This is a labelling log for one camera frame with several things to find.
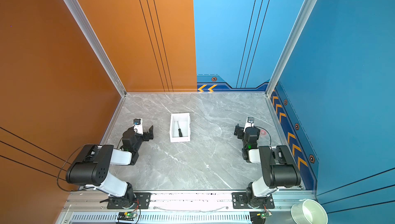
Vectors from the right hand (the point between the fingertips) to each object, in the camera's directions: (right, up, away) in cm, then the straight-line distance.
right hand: (246, 125), depth 94 cm
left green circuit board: (-62, -39, -23) cm, 77 cm away
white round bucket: (+22, -37, -24) cm, 49 cm away
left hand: (-62, +1, 0) cm, 62 cm away
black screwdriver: (-41, -5, +2) cm, 42 cm away
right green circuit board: (-2, -39, -24) cm, 46 cm away
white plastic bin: (-41, +2, +8) cm, 42 cm away
